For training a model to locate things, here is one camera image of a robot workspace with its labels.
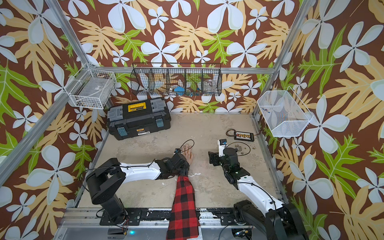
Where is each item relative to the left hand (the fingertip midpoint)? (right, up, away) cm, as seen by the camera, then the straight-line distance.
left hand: (186, 166), depth 90 cm
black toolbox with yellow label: (-32, +31, +6) cm, 44 cm away
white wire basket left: (-55, +47, -4) cm, 73 cm away
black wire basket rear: (-6, +56, +7) cm, 57 cm away
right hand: (+16, +10, -3) cm, 20 cm away
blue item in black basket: (-4, +48, +4) cm, 49 cm away
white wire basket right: (+57, +31, -6) cm, 65 cm away
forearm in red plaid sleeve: (0, -22, -18) cm, 28 cm away
